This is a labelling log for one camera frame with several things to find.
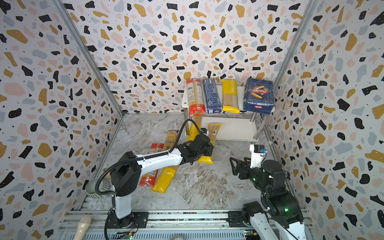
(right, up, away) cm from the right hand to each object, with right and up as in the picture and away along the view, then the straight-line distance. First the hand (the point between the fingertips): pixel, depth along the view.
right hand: (235, 156), depth 64 cm
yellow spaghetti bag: (-8, +10, +25) cm, 28 cm away
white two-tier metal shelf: (+17, +14, +47) cm, 52 cm away
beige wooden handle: (-69, -33, +5) cm, 77 cm away
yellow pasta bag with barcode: (-36, -16, +23) cm, 46 cm away
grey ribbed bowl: (-76, -21, +17) cm, 80 cm away
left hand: (-8, +3, +20) cm, 22 cm away
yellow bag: (-20, +10, +33) cm, 40 cm away
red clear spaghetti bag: (-18, +28, +14) cm, 36 cm away
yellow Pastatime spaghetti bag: (0, +29, +16) cm, 33 cm away
